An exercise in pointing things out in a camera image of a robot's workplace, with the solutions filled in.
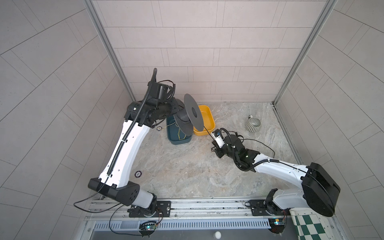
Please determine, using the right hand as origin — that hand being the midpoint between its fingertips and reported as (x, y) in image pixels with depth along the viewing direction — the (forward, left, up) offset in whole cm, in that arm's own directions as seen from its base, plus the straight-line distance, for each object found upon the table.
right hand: (212, 143), depth 82 cm
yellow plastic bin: (+24, -1, -10) cm, 26 cm away
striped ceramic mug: (+18, -31, -10) cm, 37 cm away
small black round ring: (-10, +42, -10) cm, 45 cm away
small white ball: (-39, +2, -4) cm, 40 cm away
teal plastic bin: (+12, +22, -8) cm, 26 cm away
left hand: (+7, +15, +25) cm, 30 cm away
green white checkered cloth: (-38, -41, -13) cm, 58 cm away
